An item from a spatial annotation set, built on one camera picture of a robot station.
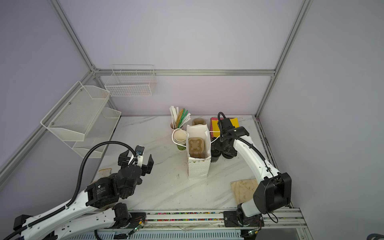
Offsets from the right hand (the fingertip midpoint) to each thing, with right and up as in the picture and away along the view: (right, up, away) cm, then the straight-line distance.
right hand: (218, 148), depth 82 cm
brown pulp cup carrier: (-13, -1, +11) cm, 17 cm away
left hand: (-39, -1, -14) cm, 42 cm away
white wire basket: (-54, +43, +13) cm, 70 cm away
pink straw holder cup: (-30, +11, +20) cm, 38 cm away
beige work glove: (+15, -24, +2) cm, 28 cm away
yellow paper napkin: (-3, +11, -13) cm, 17 cm away
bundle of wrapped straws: (-24, +18, +17) cm, 34 cm away
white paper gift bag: (-11, -9, -6) cm, 16 cm away
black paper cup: (-2, -1, -7) cm, 8 cm away
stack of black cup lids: (+8, -7, +14) cm, 17 cm away
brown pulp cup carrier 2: (-12, +17, +31) cm, 37 cm away
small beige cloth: (-68, -16, +6) cm, 70 cm away
